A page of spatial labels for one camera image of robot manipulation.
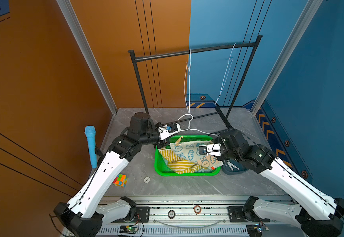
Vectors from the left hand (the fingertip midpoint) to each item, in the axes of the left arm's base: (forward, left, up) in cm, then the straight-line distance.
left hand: (175, 129), depth 67 cm
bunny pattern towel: (-2, -7, -16) cm, 18 cm away
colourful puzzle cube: (-14, +30, -29) cm, 44 cm away
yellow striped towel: (-8, -2, -21) cm, 22 cm away
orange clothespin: (-3, -1, -6) cm, 7 cm away
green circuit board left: (-35, +22, -34) cm, 54 cm away
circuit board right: (-35, -38, -34) cm, 62 cm away
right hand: (-1, -19, -7) cm, 20 cm away
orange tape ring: (-26, -13, -34) cm, 45 cm away
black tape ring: (-28, 0, -34) cm, 44 cm away
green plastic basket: (-5, +8, -32) cm, 34 cm away
